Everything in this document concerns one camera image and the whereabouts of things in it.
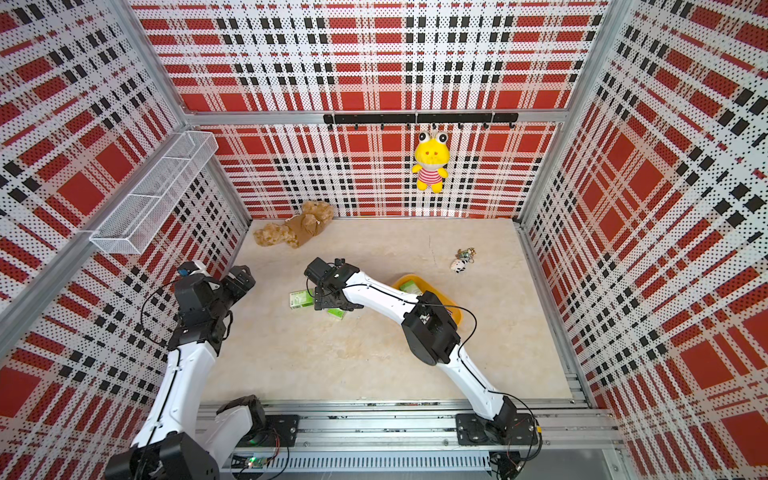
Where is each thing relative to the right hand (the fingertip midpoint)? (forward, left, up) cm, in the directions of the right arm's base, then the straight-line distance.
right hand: (341, 299), depth 91 cm
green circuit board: (-41, +15, -4) cm, 44 cm away
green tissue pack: (+2, +14, -4) cm, 15 cm away
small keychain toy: (+20, -41, -6) cm, 46 cm away
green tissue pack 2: (-2, +2, -4) cm, 5 cm away
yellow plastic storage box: (+6, -26, -3) cm, 27 cm away
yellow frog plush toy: (+34, -29, +28) cm, 52 cm away
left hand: (0, +25, +13) cm, 28 cm away
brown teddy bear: (+27, +19, +2) cm, 33 cm away
